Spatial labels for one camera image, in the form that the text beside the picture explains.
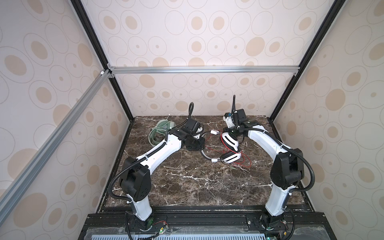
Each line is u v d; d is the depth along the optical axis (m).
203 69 0.91
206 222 0.75
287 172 0.49
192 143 0.70
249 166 0.94
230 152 0.70
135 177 0.45
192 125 0.66
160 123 1.06
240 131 0.69
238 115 0.72
